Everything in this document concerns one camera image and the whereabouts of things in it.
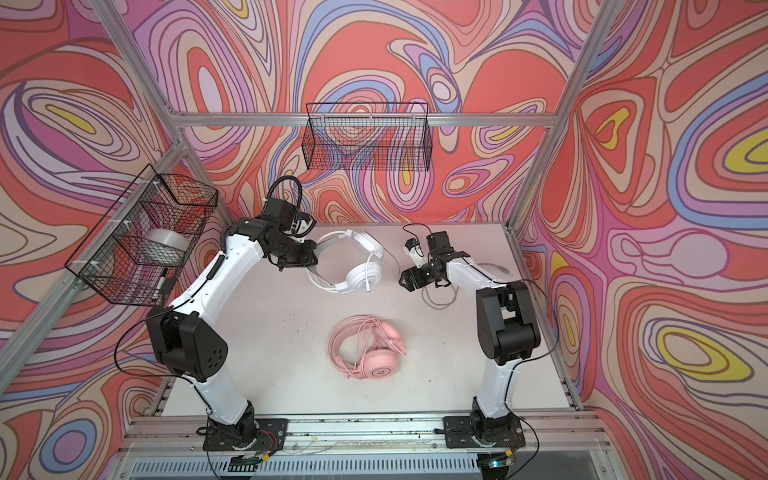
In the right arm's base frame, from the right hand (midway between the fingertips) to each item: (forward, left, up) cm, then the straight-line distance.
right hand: (414, 282), depth 97 cm
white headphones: (-13, +14, +22) cm, 29 cm away
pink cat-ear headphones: (-26, +11, +2) cm, 28 cm away
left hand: (-1, +28, +16) cm, 32 cm away
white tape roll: (-6, +62, +28) cm, 69 cm away
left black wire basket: (-5, +72, +25) cm, 77 cm away
